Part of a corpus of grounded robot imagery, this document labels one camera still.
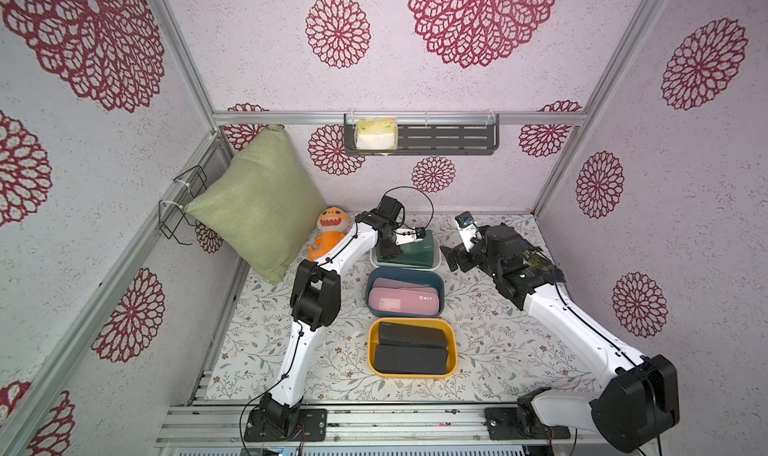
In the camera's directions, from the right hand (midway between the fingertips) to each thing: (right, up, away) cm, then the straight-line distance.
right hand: (458, 234), depth 80 cm
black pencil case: (-12, -29, +5) cm, 32 cm away
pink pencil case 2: (-18, -16, +15) cm, 28 cm away
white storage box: (-22, -10, +18) cm, 30 cm away
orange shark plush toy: (-38, +5, +27) cm, 47 cm away
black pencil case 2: (-14, -34, +1) cm, 37 cm away
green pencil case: (-9, -6, +15) cm, 18 cm away
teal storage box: (-6, -13, +17) cm, 23 cm away
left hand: (-17, -2, +20) cm, 26 cm away
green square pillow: (-55, +9, +7) cm, 56 cm away
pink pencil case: (-15, -20, +12) cm, 28 cm away
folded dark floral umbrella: (+34, -8, +26) cm, 43 cm away
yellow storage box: (-2, -26, +5) cm, 26 cm away
